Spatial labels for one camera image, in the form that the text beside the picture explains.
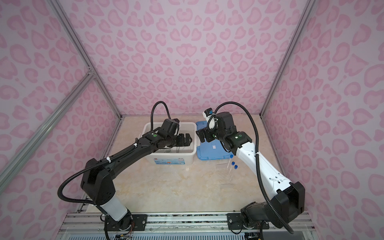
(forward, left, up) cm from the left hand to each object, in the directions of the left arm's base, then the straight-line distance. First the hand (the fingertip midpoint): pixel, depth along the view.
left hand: (187, 137), depth 84 cm
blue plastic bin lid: (+3, -17, -20) cm, 26 cm away
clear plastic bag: (-19, -23, -18) cm, 35 cm away
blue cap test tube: (-15, -24, -3) cm, 28 cm away
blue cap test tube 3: (-10, -24, -4) cm, 26 cm away
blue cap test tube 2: (-17, -25, -3) cm, 30 cm away
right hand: (0, -10, +9) cm, 14 cm away
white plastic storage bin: (-9, +7, -3) cm, 12 cm away
